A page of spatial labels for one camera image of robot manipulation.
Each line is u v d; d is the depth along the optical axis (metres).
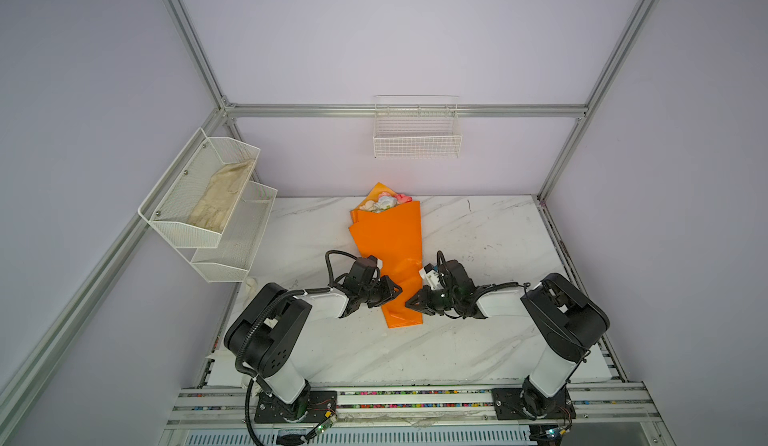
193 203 0.78
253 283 0.96
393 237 1.07
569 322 0.48
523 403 0.66
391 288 0.82
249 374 0.50
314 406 0.74
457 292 0.75
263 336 0.46
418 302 0.84
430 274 0.88
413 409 0.75
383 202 1.11
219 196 0.80
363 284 0.74
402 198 1.14
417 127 0.95
